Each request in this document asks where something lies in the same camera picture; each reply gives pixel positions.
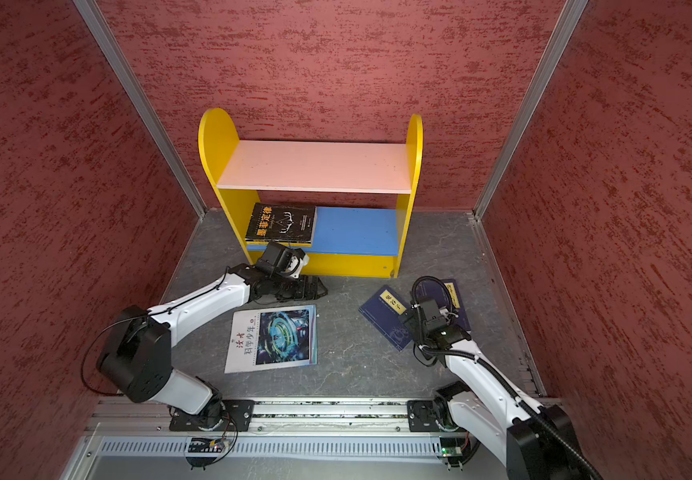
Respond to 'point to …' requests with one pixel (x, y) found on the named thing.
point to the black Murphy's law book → (273, 222)
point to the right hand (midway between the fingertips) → (407, 331)
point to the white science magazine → (272, 338)
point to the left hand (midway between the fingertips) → (313, 298)
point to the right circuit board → (452, 446)
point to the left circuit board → (206, 445)
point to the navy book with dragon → (383, 311)
